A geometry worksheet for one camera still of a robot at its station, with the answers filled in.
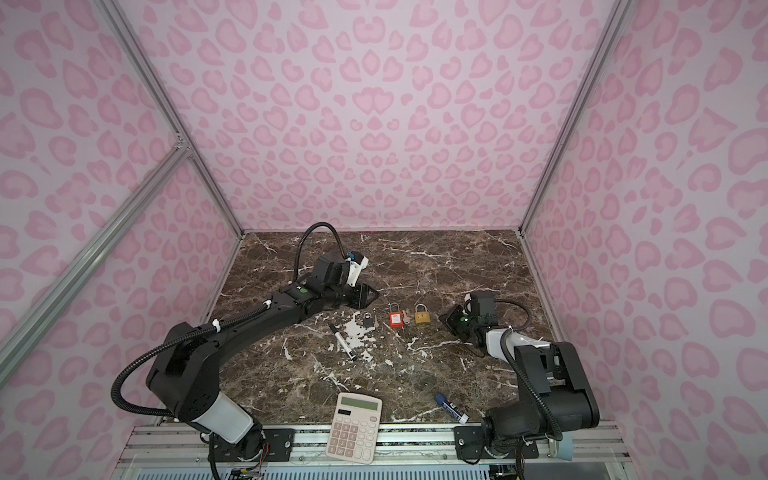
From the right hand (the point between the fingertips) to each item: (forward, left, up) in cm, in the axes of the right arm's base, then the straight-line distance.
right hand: (439, 313), depth 91 cm
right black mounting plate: (-33, -5, -4) cm, 34 cm away
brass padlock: (+1, +5, -4) cm, 7 cm away
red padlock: (-1, +13, -4) cm, 14 cm away
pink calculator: (-31, +23, -3) cm, 38 cm away
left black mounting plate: (-35, +41, -5) cm, 54 cm away
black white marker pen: (-9, +28, -4) cm, 30 cm away
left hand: (+2, +18, +11) cm, 21 cm away
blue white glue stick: (-26, -2, -3) cm, 26 cm away
